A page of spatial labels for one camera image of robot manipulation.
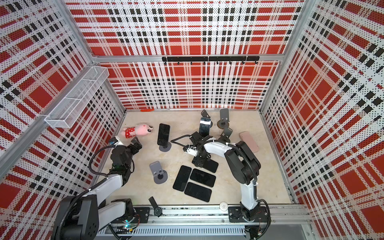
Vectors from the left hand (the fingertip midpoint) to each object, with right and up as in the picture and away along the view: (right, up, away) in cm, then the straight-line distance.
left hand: (131, 143), depth 87 cm
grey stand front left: (+18, -18, -4) cm, 26 cm away
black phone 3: (+30, -22, 0) cm, 37 cm away
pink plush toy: (-1, +7, +15) cm, 17 cm away
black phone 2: (+47, -13, 0) cm, 49 cm away
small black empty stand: (+19, -34, -12) cm, 40 cm away
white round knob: (+53, -32, -10) cm, 62 cm away
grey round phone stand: (+58, +4, +11) cm, 59 cm away
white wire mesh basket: (-44, +20, +8) cm, 49 cm away
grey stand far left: (+44, +11, +9) cm, 47 cm away
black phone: (+18, +5, +4) cm, 19 cm away
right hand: (+41, -11, +6) cm, 43 cm away
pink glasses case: (+73, +2, +16) cm, 74 cm away
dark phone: (+43, +4, +9) cm, 44 cm away
